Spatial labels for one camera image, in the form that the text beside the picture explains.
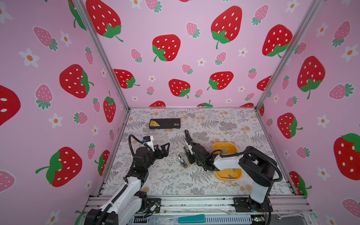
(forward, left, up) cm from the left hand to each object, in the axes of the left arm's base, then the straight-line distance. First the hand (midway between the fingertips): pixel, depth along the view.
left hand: (164, 144), depth 83 cm
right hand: (+1, -13, -11) cm, 17 cm away
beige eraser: (-7, -12, -13) cm, 19 cm away
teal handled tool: (-35, -20, -14) cm, 43 cm away
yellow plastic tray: (-13, -39, -13) cm, 43 cm away
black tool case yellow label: (+25, +11, -11) cm, 29 cm away
